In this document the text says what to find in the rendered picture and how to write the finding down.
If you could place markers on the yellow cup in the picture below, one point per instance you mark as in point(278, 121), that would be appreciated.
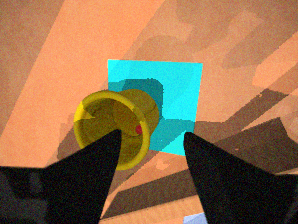
point(101, 112)

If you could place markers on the red marble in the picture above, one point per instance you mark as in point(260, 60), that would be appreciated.
point(138, 129)

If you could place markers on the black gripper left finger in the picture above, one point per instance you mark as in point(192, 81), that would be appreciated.
point(70, 191)

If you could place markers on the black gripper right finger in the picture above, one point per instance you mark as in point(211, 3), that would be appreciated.
point(233, 191)

